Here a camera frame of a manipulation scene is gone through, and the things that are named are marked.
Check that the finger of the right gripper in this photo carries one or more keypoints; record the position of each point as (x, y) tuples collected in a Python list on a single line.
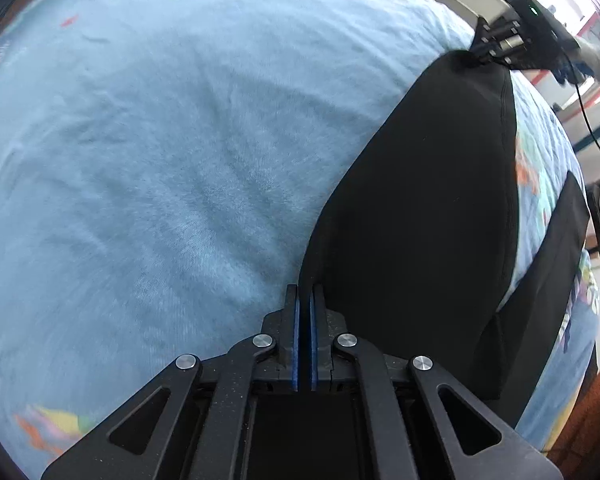
[(489, 36), (505, 52)]

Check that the orange cloth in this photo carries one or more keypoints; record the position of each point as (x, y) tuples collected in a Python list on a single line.
[(576, 452)]

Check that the blue patterned bed sheet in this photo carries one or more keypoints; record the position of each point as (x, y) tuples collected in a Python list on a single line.
[(163, 164)]

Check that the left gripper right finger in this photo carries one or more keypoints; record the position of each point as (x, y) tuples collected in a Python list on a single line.
[(325, 326)]

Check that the black pants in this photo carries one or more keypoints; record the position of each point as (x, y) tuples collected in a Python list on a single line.
[(416, 247)]

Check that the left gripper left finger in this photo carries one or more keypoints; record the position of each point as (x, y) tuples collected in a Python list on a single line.
[(283, 326)]

